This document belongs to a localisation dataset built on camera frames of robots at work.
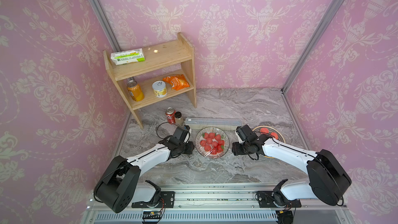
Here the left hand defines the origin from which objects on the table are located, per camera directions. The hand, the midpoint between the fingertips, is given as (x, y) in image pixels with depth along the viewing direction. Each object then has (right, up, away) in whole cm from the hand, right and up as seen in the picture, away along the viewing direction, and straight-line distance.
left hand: (193, 147), depth 88 cm
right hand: (+25, -1, -1) cm, 25 cm away
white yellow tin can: (-18, +34, -3) cm, 38 cm away
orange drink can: (-29, +32, -9) cm, 44 cm away
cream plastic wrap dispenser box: (+3, +13, +6) cm, 15 cm away
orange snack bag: (-9, +38, +1) cm, 39 cm away
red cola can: (-14, +19, +6) cm, 24 cm away
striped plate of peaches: (+52, +4, +4) cm, 52 cm away
